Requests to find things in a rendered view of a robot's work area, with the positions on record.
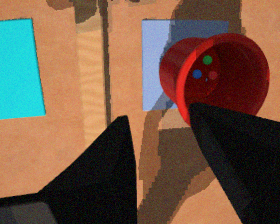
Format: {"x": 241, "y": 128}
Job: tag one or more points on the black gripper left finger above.
{"x": 99, "y": 187}

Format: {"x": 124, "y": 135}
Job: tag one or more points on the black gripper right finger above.
{"x": 243, "y": 152}

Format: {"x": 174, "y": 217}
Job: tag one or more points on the red cup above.
{"x": 242, "y": 73}

